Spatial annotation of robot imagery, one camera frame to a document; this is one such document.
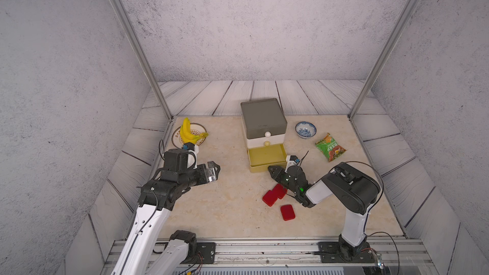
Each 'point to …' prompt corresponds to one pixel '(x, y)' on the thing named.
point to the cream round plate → (195, 128)
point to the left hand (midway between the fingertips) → (213, 169)
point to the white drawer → (265, 141)
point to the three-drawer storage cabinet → (259, 158)
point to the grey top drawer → (263, 118)
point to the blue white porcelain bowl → (305, 130)
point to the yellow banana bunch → (186, 133)
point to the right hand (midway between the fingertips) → (268, 167)
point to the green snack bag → (330, 148)
